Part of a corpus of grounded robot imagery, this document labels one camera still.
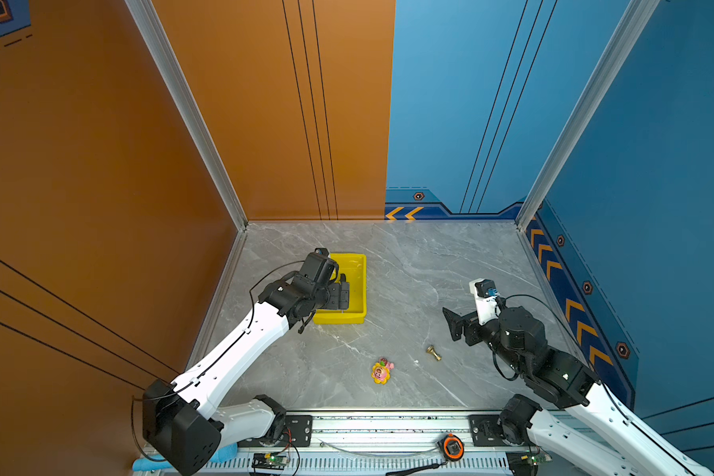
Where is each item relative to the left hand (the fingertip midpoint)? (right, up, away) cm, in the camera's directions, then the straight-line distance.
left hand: (333, 288), depth 79 cm
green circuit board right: (+47, -41, -9) cm, 63 cm away
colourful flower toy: (+13, -23, +1) cm, 27 cm away
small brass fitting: (+27, -18, +6) cm, 34 cm away
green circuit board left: (-16, -41, -7) cm, 45 cm away
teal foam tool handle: (-24, -37, -11) cm, 45 cm away
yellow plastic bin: (+5, +4, +22) cm, 23 cm away
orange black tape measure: (+29, -36, -11) cm, 47 cm away
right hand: (+31, -3, -8) cm, 32 cm away
